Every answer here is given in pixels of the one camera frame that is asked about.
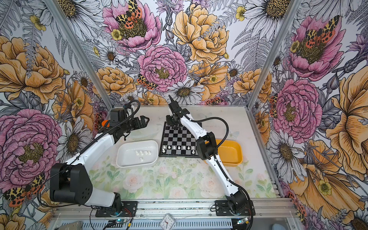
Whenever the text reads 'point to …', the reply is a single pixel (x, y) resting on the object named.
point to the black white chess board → (176, 142)
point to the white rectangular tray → (137, 153)
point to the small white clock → (167, 222)
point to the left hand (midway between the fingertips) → (143, 124)
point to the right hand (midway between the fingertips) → (169, 124)
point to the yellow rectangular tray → (230, 152)
